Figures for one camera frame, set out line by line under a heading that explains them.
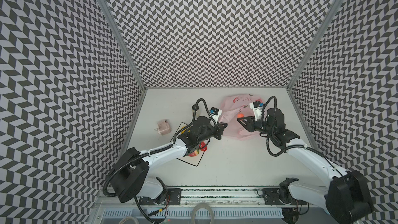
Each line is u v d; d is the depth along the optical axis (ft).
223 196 2.43
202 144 2.75
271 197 2.41
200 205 2.31
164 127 3.01
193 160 2.71
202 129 2.03
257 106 2.30
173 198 2.38
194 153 2.67
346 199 1.29
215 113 2.30
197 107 3.34
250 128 2.28
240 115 2.55
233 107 2.89
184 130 2.11
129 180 1.35
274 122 1.96
